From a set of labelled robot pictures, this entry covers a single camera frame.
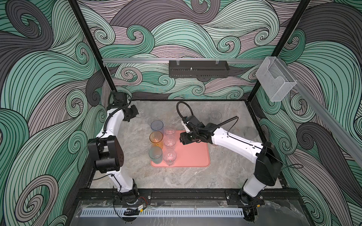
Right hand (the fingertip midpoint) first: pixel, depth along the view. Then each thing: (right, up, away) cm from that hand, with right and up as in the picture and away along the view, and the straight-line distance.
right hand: (182, 139), depth 82 cm
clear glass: (-8, +2, +16) cm, 18 cm away
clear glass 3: (+27, +13, +26) cm, 39 cm away
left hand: (-30, +16, +8) cm, 35 cm away
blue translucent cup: (-16, +8, +9) cm, 20 cm away
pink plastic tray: (+9, -12, +7) cm, 16 cm away
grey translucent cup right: (+50, +1, +18) cm, 54 cm away
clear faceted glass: (-7, -3, +7) cm, 11 cm away
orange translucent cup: (-16, 0, +4) cm, 17 cm away
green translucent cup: (-16, -10, +5) cm, 20 cm away
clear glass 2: (-8, -13, +6) cm, 16 cm away
